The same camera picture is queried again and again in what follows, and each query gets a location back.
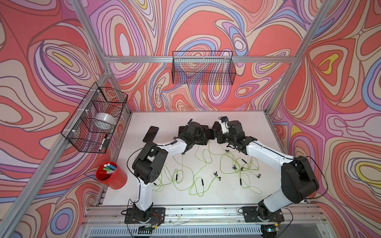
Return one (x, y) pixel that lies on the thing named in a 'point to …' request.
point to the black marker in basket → (105, 142)
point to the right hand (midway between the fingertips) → (216, 136)
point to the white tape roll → (105, 117)
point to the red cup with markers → (112, 175)
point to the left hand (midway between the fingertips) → (214, 131)
